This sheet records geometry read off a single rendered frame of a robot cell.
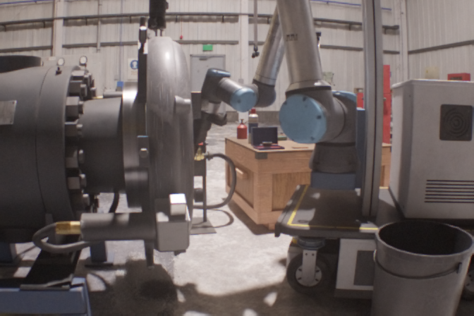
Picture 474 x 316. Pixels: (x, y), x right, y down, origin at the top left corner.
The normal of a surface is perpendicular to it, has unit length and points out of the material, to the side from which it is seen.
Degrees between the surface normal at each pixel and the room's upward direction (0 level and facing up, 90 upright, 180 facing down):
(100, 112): 43
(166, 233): 112
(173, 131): 78
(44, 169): 95
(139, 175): 108
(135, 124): 67
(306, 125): 95
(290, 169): 90
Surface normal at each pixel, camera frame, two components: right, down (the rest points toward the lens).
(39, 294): 0.26, 0.10
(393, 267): -0.91, 0.10
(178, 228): 0.24, 0.47
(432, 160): -0.29, 0.10
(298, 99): -0.64, 0.14
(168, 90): 0.24, -0.38
